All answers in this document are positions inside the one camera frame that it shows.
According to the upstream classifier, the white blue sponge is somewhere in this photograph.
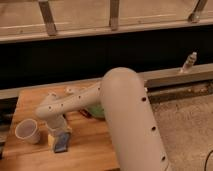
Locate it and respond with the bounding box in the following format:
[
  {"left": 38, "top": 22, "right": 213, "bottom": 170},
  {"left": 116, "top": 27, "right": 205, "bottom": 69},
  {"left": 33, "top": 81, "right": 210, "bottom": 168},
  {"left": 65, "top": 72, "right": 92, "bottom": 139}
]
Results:
[{"left": 54, "top": 132, "right": 70, "bottom": 153}]

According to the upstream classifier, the green bowl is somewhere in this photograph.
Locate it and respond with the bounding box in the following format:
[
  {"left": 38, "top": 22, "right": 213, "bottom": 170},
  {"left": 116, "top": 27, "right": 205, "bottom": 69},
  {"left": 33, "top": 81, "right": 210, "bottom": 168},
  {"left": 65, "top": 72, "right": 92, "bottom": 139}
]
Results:
[{"left": 87, "top": 105, "right": 105, "bottom": 119}]

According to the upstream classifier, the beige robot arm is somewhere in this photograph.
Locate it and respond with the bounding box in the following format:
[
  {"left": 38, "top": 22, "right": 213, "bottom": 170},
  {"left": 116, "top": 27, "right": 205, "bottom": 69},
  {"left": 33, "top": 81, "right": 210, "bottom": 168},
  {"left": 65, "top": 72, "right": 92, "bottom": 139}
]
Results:
[{"left": 36, "top": 67, "right": 172, "bottom": 171}]

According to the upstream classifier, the metal bracket left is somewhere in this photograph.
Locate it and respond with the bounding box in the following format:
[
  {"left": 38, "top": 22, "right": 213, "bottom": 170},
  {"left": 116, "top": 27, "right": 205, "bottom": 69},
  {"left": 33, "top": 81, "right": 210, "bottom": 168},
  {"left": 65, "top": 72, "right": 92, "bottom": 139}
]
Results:
[{"left": 38, "top": 0, "right": 57, "bottom": 36}]

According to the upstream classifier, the wooden table board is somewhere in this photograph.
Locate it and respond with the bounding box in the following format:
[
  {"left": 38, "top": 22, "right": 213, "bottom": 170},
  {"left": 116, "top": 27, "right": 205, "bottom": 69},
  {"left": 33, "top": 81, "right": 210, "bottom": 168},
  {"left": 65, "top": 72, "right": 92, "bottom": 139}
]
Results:
[{"left": 0, "top": 85, "right": 118, "bottom": 171}]

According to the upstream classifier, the small red object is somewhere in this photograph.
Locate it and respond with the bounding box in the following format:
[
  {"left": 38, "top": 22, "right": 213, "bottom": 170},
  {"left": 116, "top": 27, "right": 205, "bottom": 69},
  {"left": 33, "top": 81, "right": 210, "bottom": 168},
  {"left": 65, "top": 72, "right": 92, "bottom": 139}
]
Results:
[{"left": 79, "top": 109, "right": 92, "bottom": 118}]

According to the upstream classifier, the metal bracket right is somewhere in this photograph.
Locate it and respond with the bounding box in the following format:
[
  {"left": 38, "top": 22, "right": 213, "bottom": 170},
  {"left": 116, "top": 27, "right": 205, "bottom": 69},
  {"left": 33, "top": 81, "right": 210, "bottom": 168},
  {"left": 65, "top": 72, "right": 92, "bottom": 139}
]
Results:
[{"left": 188, "top": 0, "right": 208, "bottom": 23}]

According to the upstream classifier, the white patterned packet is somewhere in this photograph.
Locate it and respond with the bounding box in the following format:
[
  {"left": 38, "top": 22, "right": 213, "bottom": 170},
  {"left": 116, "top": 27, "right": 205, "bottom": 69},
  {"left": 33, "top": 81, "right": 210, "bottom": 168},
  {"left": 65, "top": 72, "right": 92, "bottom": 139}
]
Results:
[{"left": 65, "top": 86, "right": 79, "bottom": 95}]

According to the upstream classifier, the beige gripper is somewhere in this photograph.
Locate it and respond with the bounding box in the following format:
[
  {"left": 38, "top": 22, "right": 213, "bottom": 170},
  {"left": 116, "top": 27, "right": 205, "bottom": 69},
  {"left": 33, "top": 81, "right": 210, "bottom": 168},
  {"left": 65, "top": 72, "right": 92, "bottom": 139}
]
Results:
[{"left": 48, "top": 126, "right": 72, "bottom": 149}]

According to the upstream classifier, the metal bracket middle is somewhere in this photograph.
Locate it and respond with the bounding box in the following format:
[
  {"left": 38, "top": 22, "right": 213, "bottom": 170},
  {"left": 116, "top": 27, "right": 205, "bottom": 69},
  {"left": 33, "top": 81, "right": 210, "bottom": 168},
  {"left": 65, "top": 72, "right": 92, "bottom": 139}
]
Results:
[{"left": 109, "top": 0, "right": 119, "bottom": 31}]

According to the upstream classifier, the metal bracket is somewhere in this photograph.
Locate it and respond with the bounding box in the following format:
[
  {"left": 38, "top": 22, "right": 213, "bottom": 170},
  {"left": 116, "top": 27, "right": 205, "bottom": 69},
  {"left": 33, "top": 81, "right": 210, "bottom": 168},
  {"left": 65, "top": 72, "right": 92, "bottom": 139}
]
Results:
[
  {"left": 109, "top": 0, "right": 119, "bottom": 31},
  {"left": 188, "top": 0, "right": 208, "bottom": 23},
  {"left": 38, "top": 0, "right": 57, "bottom": 36}
]

